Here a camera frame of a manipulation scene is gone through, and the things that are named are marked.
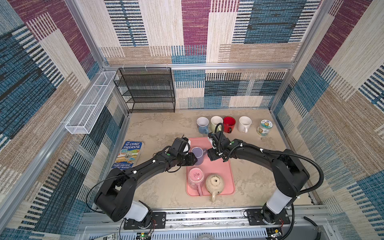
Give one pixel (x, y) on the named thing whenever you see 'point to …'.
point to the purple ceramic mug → (199, 153)
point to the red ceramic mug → (228, 123)
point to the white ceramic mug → (244, 123)
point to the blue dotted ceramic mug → (203, 125)
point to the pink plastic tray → (218, 167)
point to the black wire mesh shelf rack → (147, 90)
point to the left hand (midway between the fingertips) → (196, 158)
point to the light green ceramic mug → (214, 120)
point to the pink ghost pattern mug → (196, 178)
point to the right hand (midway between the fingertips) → (214, 154)
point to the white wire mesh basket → (85, 117)
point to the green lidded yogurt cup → (265, 125)
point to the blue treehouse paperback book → (127, 155)
